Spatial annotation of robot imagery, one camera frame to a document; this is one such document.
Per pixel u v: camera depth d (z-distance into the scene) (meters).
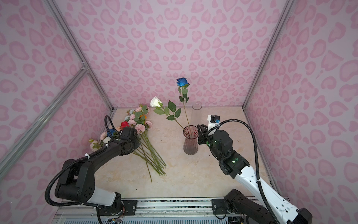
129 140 0.68
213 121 0.57
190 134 0.84
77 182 0.43
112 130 0.96
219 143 0.50
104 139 0.92
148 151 0.94
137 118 1.06
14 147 0.53
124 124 0.96
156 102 0.66
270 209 0.38
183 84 0.73
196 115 0.98
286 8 0.70
